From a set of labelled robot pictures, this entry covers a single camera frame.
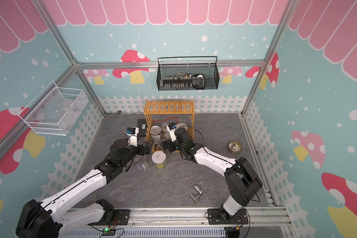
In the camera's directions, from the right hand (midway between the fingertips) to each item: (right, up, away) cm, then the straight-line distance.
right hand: (166, 140), depth 85 cm
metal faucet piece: (+18, -26, -4) cm, 32 cm away
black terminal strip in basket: (+10, +36, +7) cm, 38 cm away
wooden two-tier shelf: (-3, +24, +33) cm, 41 cm away
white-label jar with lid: (+8, +8, -10) cm, 15 cm away
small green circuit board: (-28, -44, -13) cm, 54 cm away
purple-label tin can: (-14, -14, 0) cm, 20 cm away
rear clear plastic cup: (-4, +7, +17) cm, 19 cm away
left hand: (-10, 0, -5) cm, 11 cm away
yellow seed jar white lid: (-4, -11, 0) cm, 12 cm away
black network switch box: (-22, +10, +26) cm, 36 cm away
